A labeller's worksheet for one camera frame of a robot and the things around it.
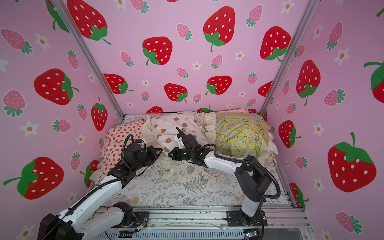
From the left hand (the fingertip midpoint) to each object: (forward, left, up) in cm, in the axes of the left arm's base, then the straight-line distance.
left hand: (164, 148), depth 79 cm
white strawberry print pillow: (+3, +35, -10) cm, 36 cm away
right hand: (-4, 0, -3) cm, 5 cm away
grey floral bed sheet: (-12, -2, -19) cm, 23 cm away
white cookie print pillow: (+19, +8, -9) cm, 23 cm away
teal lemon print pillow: (+7, -42, +3) cm, 43 cm away
